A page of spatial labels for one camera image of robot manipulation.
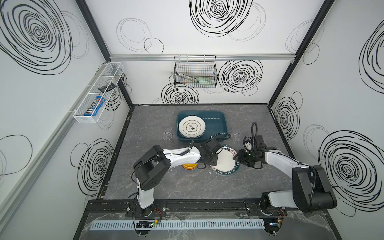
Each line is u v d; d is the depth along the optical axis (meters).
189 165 0.82
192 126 1.05
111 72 0.93
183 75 0.84
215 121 1.08
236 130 1.03
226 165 0.87
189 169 0.82
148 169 0.48
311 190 0.43
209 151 0.68
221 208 0.75
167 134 1.02
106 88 0.75
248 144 0.84
